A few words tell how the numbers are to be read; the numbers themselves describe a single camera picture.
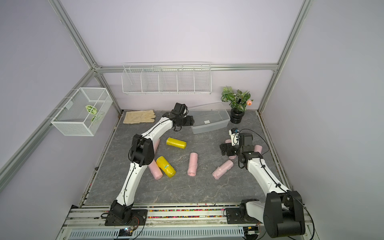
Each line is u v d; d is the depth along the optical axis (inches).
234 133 30.2
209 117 46.5
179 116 33.3
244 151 25.9
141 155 25.5
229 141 39.0
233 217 29.1
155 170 34.1
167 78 39.0
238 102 37.2
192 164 34.8
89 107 31.1
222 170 33.6
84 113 33.0
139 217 28.9
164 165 34.4
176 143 38.5
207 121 45.1
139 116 47.1
